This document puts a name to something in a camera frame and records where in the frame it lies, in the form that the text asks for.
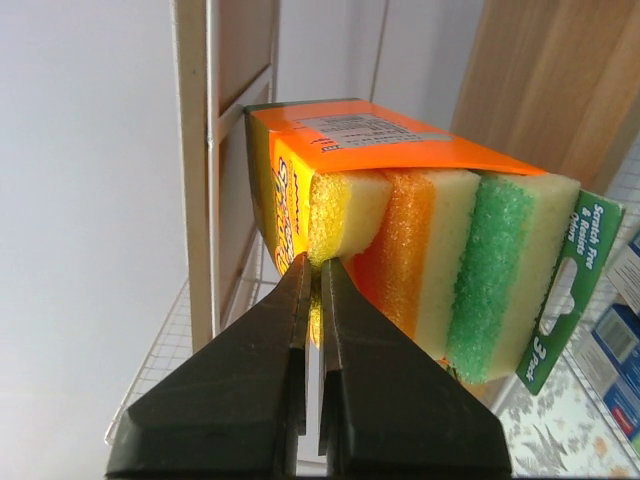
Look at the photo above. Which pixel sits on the orange sponge box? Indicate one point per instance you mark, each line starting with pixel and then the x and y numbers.
pixel 485 262

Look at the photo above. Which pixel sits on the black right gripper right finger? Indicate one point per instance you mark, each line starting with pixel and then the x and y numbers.
pixel 388 409

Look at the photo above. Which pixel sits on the blue green sponge pack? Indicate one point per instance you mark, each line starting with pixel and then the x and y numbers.
pixel 609 356

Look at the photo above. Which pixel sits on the floral patterned table mat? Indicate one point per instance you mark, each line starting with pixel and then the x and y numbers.
pixel 563 431

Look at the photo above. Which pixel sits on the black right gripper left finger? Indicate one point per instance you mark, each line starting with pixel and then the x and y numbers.
pixel 235 408

